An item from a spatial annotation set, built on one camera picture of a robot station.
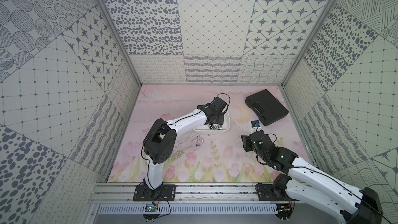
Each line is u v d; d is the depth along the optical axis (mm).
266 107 1014
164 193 733
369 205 396
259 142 573
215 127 968
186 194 749
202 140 910
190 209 701
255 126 686
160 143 489
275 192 658
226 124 979
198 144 900
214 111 692
